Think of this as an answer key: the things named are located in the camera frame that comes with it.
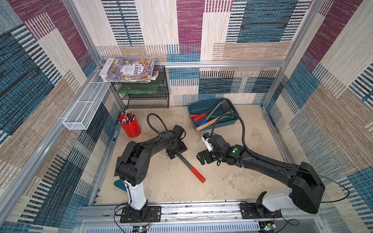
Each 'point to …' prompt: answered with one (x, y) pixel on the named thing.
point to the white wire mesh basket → (82, 113)
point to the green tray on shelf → (138, 89)
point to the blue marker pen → (114, 137)
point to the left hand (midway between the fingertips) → (183, 152)
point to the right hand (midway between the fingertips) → (206, 155)
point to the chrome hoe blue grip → (224, 104)
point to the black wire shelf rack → (160, 100)
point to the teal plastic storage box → (206, 107)
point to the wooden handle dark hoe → (208, 124)
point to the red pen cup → (130, 125)
